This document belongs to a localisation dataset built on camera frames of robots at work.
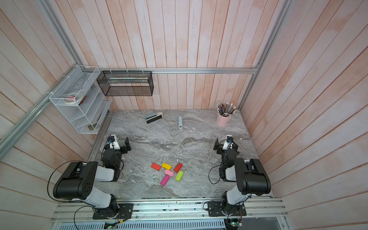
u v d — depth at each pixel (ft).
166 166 2.91
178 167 2.90
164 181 2.75
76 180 1.51
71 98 2.40
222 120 3.52
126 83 3.38
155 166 2.90
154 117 3.63
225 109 3.50
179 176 2.76
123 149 2.68
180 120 3.58
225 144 2.60
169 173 2.82
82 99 2.45
